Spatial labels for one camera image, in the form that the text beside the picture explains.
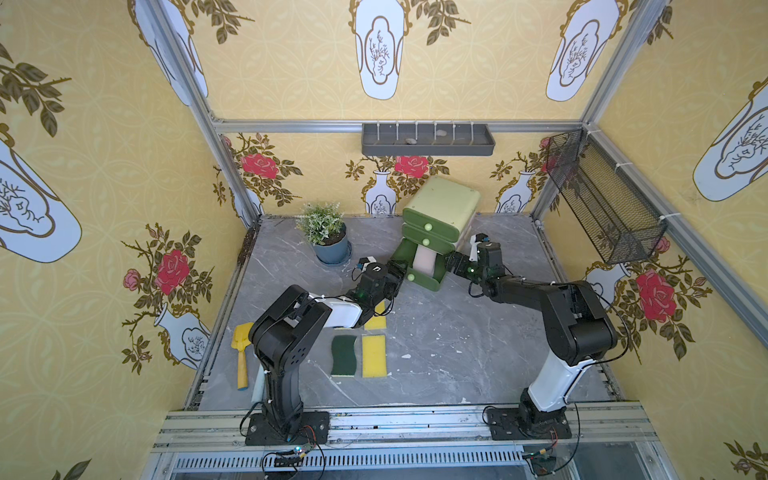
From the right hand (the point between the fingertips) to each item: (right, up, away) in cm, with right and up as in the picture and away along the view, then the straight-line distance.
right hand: (451, 260), depth 99 cm
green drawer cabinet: (-4, +15, -6) cm, 16 cm away
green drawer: (-8, +7, -1) cm, 10 cm away
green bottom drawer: (-15, +2, +9) cm, 17 cm away
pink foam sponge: (-8, 0, +2) cm, 9 cm away
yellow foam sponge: (-24, -18, -8) cm, 31 cm away
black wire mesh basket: (+44, +12, -15) cm, 48 cm away
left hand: (-13, -2, -7) cm, 14 cm away
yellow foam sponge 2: (-25, -27, -14) cm, 39 cm away
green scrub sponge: (-34, -27, -12) cm, 45 cm away
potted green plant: (-41, +11, -4) cm, 43 cm away
